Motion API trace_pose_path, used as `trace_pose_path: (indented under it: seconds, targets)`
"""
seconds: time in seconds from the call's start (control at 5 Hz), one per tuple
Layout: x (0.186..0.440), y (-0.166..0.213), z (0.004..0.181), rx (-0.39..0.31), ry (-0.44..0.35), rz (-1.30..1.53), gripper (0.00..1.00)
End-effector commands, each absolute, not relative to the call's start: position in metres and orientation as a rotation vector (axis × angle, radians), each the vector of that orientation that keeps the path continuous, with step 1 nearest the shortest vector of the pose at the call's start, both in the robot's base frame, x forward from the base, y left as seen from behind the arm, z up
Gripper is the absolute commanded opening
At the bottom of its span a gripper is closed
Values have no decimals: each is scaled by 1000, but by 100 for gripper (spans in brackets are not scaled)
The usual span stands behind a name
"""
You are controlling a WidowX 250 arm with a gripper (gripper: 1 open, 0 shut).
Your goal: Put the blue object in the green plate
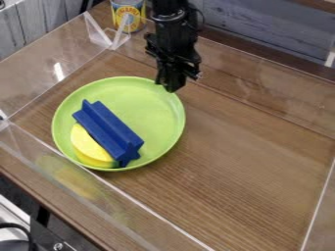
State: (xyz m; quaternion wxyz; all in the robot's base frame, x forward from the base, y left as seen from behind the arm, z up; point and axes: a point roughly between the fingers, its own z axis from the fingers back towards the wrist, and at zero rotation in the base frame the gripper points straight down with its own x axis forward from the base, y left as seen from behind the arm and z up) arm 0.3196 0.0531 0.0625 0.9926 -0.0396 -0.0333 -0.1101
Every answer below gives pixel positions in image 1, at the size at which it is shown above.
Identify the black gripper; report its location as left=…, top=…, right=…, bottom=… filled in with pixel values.
left=144, top=11, right=201, bottom=93

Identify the blue cross-shaped block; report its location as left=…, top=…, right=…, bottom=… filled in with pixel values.
left=72, top=99, right=144, bottom=168

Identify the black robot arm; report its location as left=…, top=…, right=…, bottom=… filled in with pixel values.
left=144, top=0, right=201, bottom=93

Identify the green round plate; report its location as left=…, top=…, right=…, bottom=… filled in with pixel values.
left=50, top=76, right=185, bottom=172

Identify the yellow half-round block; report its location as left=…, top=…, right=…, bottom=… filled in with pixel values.
left=70, top=124, right=118, bottom=169

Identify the black device with knob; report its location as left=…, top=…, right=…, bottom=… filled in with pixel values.
left=30, top=219, right=100, bottom=251

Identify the clear acrylic enclosure wall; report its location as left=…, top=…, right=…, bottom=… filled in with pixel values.
left=0, top=19, right=335, bottom=251

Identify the black cable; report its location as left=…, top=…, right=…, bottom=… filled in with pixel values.
left=0, top=222, right=36, bottom=251

